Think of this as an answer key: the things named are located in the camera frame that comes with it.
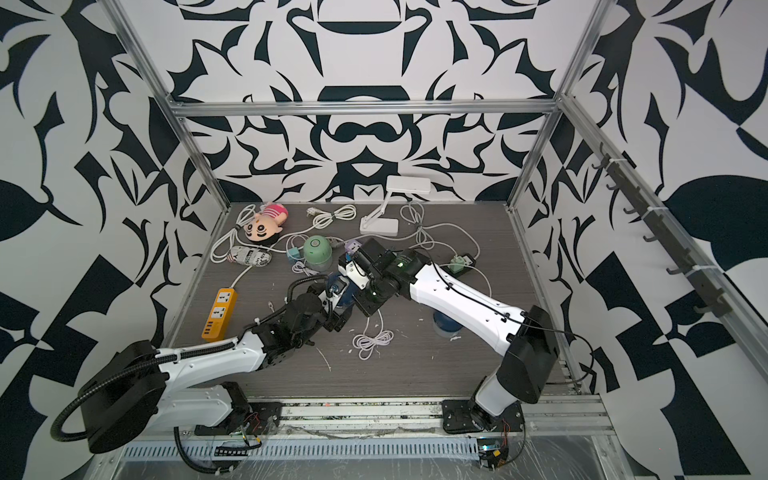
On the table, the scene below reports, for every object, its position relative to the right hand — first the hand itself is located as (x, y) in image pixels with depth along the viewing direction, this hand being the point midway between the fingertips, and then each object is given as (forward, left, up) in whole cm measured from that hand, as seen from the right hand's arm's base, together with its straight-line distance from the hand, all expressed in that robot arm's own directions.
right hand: (359, 294), depth 77 cm
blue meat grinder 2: (-4, -23, -11) cm, 26 cm away
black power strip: (+19, -34, -15) cm, 42 cm away
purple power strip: (+26, +5, -15) cm, 31 cm away
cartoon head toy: (+32, +34, -9) cm, 48 cm away
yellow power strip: (+2, +42, -14) cm, 45 cm away
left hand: (+5, +6, -5) cm, 9 cm away
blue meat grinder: (-2, +3, +2) cm, 4 cm away
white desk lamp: (+36, -2, -15) cm, 39 cm away
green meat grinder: (+18, +15, -7) cm, 25 cm away
